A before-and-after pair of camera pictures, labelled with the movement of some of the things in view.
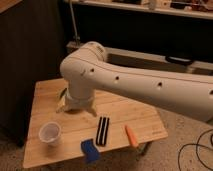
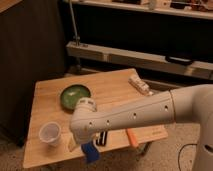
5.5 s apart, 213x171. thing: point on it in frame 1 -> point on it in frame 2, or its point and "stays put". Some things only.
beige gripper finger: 91,110 -> 96,136
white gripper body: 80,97 -> 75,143
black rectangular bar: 102,130 stays put
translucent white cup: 49,133 stays put
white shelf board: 138,7 stays put
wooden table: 53,135 stays put
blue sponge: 91,151 stays put
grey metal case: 152,60 stays put
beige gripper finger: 61,108 -> 71,144
